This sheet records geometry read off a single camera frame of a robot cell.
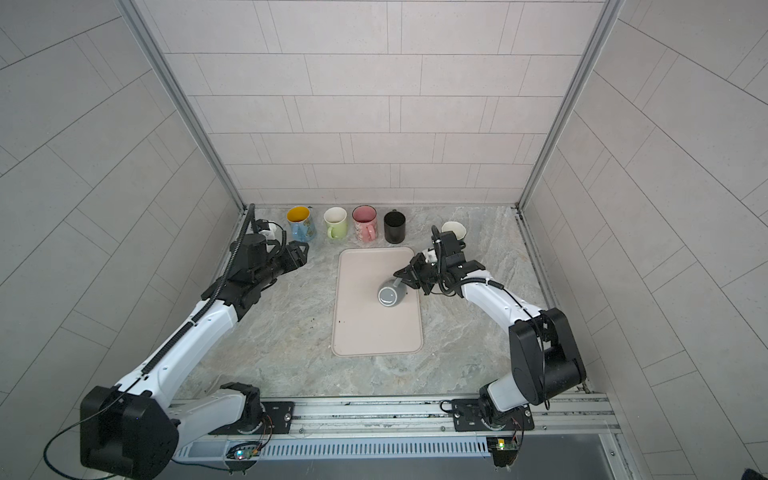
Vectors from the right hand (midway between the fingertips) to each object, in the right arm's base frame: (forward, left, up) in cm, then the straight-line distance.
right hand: (393, 274), depth 81 cm
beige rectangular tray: (-7, +10, -15) cm, 20 cm away
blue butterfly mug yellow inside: (+25, +30, -5) cm, 39 cm away
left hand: (+7, +23, +7) cm, 25 cm away
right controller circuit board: (-39, -23, -17) cm, 48 cm away
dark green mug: (+20, -23, -6) cm, 31 cm away
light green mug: (+27, +19, -5) cm, 33 cm away
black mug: (+23, -1, -6) cm, 24 cm away
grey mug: (-6, +1, +1) cm, 6 cm away
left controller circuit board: (-37, +36, -12) cm, 53 cm away
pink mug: (+24, +9, -3) cm, 26 cm away
